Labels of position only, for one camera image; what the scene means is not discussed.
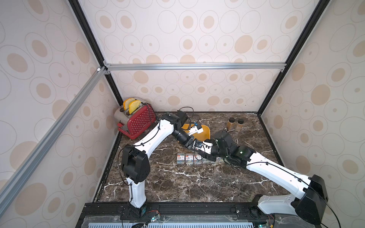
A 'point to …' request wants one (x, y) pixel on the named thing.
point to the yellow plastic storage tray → (205, 135)
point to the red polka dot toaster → (133, 124)
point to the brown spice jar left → (231, 124)
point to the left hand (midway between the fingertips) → (200, 149)
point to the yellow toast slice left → (127, 102)
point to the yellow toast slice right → (133, 105)
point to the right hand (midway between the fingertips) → (200, 149)
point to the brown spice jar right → (240, 125)
